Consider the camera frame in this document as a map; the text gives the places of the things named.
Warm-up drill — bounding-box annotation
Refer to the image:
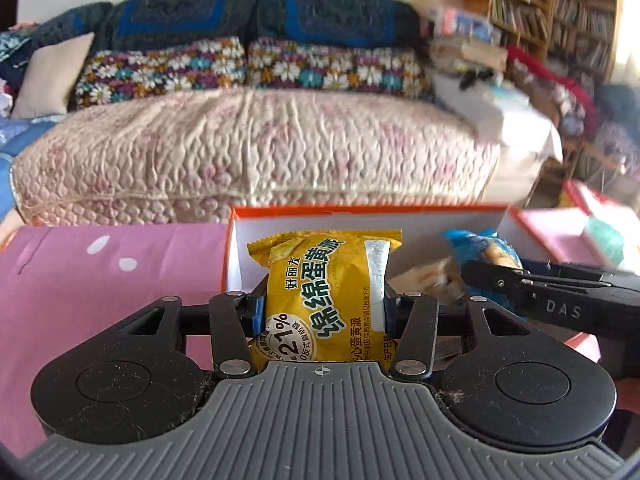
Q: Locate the pink floral tablecloth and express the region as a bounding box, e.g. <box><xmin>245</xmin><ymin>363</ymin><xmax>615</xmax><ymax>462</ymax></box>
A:
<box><xmin>0</xmin><ymin>207</ymin><xmax>640</xmax><ymax>456</ymax></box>

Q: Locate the blue cookie packet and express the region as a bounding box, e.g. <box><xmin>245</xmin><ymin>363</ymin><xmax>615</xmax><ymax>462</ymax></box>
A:
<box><xmin>442</xmin><ymin>229</ymin><xmax>523</xmax><ymax>271</ymax></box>

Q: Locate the stack of books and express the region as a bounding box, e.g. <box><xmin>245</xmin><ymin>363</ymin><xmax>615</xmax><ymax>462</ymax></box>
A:
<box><xmin>425</xmin><ymin>7</ymin><xmax>508</xmax><ymax>73</ymax></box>

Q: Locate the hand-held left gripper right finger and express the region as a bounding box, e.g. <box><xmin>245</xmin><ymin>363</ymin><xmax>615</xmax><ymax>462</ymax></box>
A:
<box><xmin>382</xmin><ymin>292</ymin><xmax>538</xmax><ymax>381</ymax></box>

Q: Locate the quilted pink sofa cover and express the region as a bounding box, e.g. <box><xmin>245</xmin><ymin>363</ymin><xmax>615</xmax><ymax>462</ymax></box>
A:
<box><xmin>10</xmin><ymin>87</ymin><xmax>501</xmax><ymax>228</ymax></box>

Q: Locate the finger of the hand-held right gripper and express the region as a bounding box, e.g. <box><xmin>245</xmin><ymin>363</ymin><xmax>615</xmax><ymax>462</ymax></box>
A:
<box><xmin>460</xmin><ymin>259</ymin><xmax>551</xmax><ymax>321</ymax></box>

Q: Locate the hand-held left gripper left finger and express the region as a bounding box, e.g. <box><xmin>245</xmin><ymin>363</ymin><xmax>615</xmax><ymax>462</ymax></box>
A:
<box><xmin>117</xmin><ymin>282</ymin><xmax>268</xmax><ymax>380</ymax></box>

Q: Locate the yellow pie packet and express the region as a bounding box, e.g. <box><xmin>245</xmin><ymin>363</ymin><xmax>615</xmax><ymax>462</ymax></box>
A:
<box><xmin>246</xmin><ymin>229</ymin><xmax>403</xmax><ymax>363</ymax></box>

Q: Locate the orange cardboard box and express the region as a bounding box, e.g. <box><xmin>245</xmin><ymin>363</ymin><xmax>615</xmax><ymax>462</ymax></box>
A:
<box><xmin>221</xmin><ymin>202</ymin><xmax>601</xmax><ymax>361</ymax></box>

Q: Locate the clear bag of fried snacks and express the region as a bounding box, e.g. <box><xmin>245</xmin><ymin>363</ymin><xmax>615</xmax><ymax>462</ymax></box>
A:
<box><xmin>390</xmin><ymin>255</ymin><xmax>471</xmax><ymax>306</ymax></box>

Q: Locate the floral cushion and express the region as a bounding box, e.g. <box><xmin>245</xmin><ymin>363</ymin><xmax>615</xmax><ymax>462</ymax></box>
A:
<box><xmin>247</xmin><ymin>37</ymin><xmax>433</xmax><ymax>103</ymax></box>
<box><xmin>75</xmin><ymin>35</ymin><xmax>248</xmax><ymax>108</ymax></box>

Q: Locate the pile of clothes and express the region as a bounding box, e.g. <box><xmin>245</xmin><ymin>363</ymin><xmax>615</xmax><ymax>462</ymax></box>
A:
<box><xmin>0</xmin><ymin>25</ymin><xmax>36</xmax><ymax>96</ymax></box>

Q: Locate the wooden bookshelf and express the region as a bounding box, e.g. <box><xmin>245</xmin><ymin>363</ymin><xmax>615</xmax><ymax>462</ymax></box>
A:
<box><xmin>487</xmin><ymin>0</ymin><xmax>626</xmax><ymax>81</ymax></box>

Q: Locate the teal tissue pack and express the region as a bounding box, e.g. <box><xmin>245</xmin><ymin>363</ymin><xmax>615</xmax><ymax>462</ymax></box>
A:
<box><xmin>582</xmin><ymin>215</ymin><xmax>626</xmax><ymax>266</ymax></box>

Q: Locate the red and white cloth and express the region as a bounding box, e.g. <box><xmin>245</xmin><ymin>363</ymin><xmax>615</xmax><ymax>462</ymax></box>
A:
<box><xmin>557</xmin><ymin>180</ymin><xmax>640</xmax><ymax>221</ymax></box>

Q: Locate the beige pillow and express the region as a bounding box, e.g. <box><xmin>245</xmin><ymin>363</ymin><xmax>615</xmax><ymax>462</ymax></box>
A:
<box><xmin>10</xmin><ymin>32</ymin><xmax>96</xmax><ymax>121</ymax></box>

